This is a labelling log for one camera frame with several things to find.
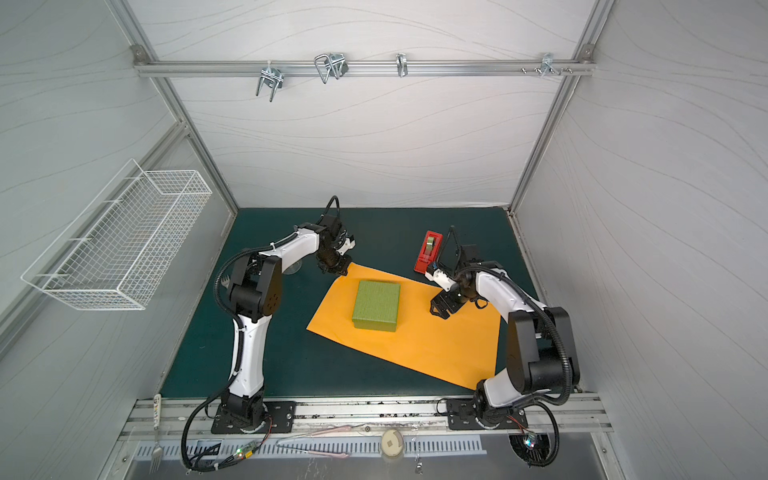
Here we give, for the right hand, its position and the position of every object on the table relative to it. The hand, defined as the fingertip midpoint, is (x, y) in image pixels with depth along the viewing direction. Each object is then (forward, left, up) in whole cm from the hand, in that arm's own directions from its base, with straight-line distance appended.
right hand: (447, 299), depth 90 cm
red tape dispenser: (+17, +5, +1) cm, 18 cm away
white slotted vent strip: (-39, +35, -4) cm, 53 cm away
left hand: (+10, +34, -3) cm, 36 cm away
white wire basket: (-7, +80, +30) cm, 86 cm away
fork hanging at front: (-42, +70, -2) cm, 82 cm away
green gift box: (-5, +21, +3) cm, 22 cm away
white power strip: (-33, +75, -1) cm, 82 cm away
